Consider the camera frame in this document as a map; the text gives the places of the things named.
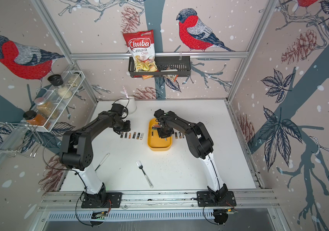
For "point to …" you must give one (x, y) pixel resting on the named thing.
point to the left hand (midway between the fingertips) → (131, 125)
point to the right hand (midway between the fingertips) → (163, 136)
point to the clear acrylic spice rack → (52, 97)
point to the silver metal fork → (140, 165)
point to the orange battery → (130, 135)
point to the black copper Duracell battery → (134, 134)
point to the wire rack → (20, 138)
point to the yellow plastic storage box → (155, 143)
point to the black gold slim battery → (180, 135)
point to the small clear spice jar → (74, 79)
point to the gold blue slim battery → (183, 135)
